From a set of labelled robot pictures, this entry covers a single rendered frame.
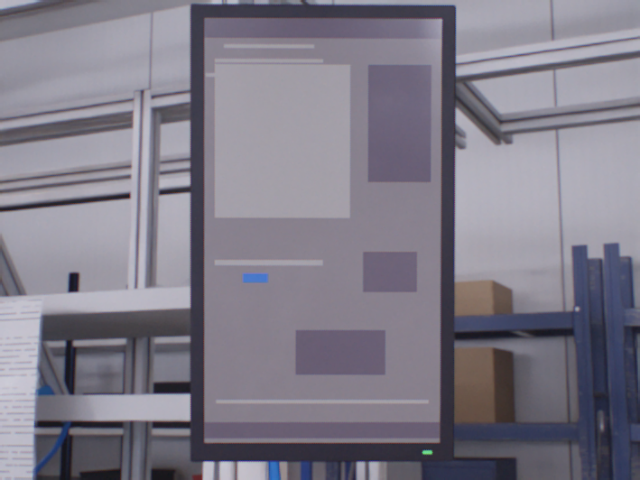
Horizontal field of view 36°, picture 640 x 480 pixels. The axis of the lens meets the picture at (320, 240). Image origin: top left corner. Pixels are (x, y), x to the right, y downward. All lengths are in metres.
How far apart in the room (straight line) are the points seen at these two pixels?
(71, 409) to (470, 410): 2.84
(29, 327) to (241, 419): 0.54
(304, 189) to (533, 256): 3.70
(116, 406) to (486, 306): 2.89
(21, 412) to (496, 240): 3.51
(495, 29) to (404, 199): 4.02
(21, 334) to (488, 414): 2.94
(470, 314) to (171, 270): 1.90
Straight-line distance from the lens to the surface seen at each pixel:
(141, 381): 2.15
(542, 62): 2.00
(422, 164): 1.12
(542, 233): 4.78
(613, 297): 4.18
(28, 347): 1.58
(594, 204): 4.76
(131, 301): 1.60
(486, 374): 4.29
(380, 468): 1.91
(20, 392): 1.58
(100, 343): 5.04
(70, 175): 3.01
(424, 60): 1.13
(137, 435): 2.15
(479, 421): 4.29
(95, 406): 1.63
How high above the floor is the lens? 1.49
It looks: 10 degrees up
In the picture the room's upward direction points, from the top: straight up
